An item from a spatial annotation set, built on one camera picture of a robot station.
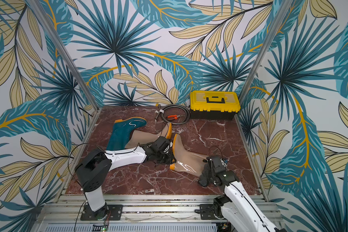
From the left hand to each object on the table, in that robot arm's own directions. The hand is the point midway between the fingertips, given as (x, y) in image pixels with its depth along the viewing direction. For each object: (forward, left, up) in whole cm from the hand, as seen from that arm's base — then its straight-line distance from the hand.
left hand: (174, 163), depth 86 cm
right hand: (-5, -18, 0) cm, 19 cm away
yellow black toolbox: (+39, -27, +11) cm, 48 cm away
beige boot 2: (+2, -7, -1) cm, 7 cm away
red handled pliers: (+40, 0, -3) cm, 40 cm away
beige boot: (+20, +28, -4) cm, 34 cm away
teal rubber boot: (+22, +37, -1) cm, 43 cm away
